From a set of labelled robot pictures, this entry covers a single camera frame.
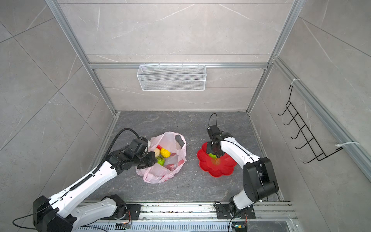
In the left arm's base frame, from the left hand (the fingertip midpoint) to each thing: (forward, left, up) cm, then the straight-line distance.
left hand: (158, 157), depth 77 cm
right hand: (+9, -32, -9) cm, 34 cm away
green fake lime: (+2, +1, -9) cm, 9 cm away
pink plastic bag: (-6, +2, -7) cm, 9 cm away
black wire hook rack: (-5, -71, +16) cm, 73 cm away
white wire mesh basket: (+54, -6, +14) cm, 56 cm away
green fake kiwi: (+4, -31, -8) cm, 32 cm away
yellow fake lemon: (+8, -2, -11) cm, 13 cm away
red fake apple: (0, -5, -14) cm, 15 cm away
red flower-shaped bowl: (-1, -35, -14) cm, 37 cm away
